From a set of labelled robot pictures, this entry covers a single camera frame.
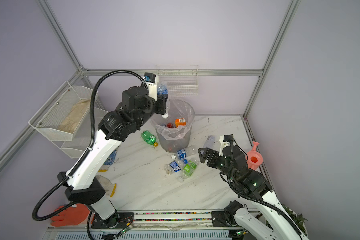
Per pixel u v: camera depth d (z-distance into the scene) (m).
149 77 0.48
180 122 0.95
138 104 0.41
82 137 0.75
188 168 0.87
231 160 0.44
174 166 0.89
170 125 1.01
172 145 0.98
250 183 0.43
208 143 1.01
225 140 0.59
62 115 0.76
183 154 0.93
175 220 0.75
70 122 0.76
